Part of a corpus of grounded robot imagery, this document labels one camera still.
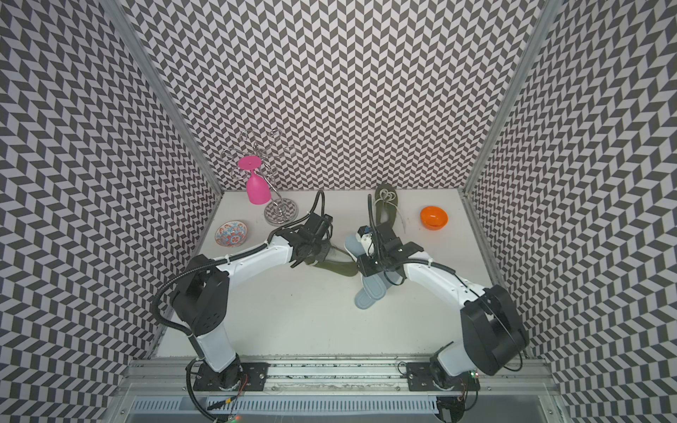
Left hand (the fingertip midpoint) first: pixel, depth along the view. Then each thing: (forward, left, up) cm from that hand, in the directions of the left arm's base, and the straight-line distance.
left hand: (319, 248), depth 91 cm
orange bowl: (+17, -45, -4) cm, 48 cm away
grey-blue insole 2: (-16, -15, -7) cm, 23 cm away
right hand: (-9, -15, +1) cm, 17 cm away
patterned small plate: (+11, +36, -6) cm, 38 cm away
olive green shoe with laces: (-4, -5, -7) cm, 9 cm away
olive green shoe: (+21, -25, 0) cm, 33 cm away
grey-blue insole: (-15, -18, +2) cm, 24 cm away
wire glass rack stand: (+23, +19, -6) cm, 30 cm away
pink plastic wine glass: (+16, +21, +14) cm, 30 cm away
